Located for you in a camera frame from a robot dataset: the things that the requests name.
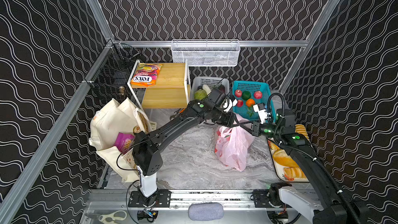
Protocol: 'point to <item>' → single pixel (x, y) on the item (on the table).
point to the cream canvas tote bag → (113, 118)
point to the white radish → (207, 88)
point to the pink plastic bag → (232, 144)
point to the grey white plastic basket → (220, 83)
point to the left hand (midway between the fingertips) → (242, 124)
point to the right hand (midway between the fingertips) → (241, 124)
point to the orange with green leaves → (250, 102)
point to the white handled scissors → (111, 218)
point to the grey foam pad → (205, 211)
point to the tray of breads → (285, 168)
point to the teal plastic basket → (252, 86)
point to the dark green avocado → (246, 95)
